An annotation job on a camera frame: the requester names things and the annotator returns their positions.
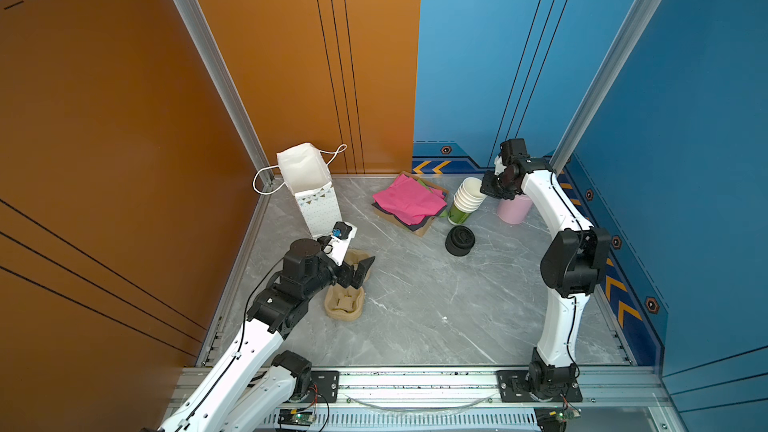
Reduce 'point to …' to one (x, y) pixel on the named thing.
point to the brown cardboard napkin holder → (423, 229)
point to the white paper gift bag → (304, 169)
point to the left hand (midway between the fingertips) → (358, 246)
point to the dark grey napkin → (416, 225)
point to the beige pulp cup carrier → (348, 304)
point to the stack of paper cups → (467, 200)
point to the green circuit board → (295, 417)
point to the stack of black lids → (459, 241)
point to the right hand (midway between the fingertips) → (482, 188)
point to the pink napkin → (409, 201)
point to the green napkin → (425, 185)
